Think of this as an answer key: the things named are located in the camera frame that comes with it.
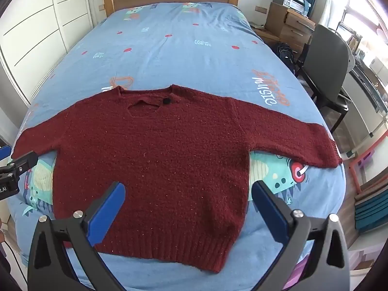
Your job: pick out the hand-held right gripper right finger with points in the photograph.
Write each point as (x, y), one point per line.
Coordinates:
(269, 209)

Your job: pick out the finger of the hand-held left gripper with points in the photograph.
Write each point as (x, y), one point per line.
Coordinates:
(25, 160)
(4, 152)

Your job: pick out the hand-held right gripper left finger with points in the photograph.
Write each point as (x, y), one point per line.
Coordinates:
(109, 209)

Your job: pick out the dark red knit sweater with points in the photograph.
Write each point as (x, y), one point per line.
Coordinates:
(166, 157)

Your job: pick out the pink cloth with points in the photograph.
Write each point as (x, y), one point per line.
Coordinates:
(295, 275)

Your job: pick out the stack of teal panels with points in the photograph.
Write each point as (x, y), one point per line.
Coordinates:
(371, 212)

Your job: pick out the white wardrobe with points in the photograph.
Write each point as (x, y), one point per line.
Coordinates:
(36, 21)

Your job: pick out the white desk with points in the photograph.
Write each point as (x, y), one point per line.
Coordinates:
(360, 91)

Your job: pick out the black backpack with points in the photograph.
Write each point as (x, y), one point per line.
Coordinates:
(282, 54)

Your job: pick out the dark grey chair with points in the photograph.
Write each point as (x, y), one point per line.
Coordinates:
(324, 57)

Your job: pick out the wooden drawer cabinet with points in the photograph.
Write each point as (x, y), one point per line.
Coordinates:
(295, 25)

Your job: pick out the white printer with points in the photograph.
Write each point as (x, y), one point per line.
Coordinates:
(291, 0)

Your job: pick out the orange frame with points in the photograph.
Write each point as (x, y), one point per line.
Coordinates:
(354, 169)

